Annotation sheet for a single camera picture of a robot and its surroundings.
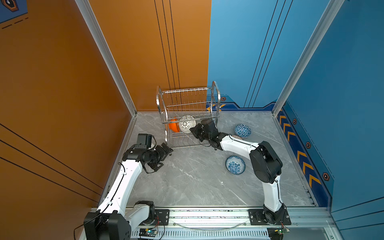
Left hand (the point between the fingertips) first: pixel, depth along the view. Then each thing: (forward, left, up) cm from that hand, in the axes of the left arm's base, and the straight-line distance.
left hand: (169, 153), depth 80 cm
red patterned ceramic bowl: (+19, -42, -10) cm, 47 cm away
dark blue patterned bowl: (+27, -47, -13) cm, 56 cm away
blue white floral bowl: (0, -38, -13) cm, 40 cm away
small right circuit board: (-32, -55, -14) cm, 65 cm away
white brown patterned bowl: (+21, -8, +2) cm, 22 cm away
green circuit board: (-33, +8, -16) cm, 38 cm away
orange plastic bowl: (+21, 0, -3) cm, 21 cm away
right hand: (+17, -8, 0) cm, 19 cm away
